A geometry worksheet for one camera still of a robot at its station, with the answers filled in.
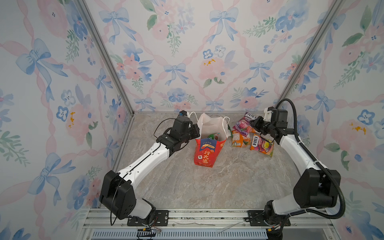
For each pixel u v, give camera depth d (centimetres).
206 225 73
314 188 43
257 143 99
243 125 88
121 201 41
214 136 89
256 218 73
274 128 65
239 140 100
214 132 97
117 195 41
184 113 73
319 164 45
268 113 78
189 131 68
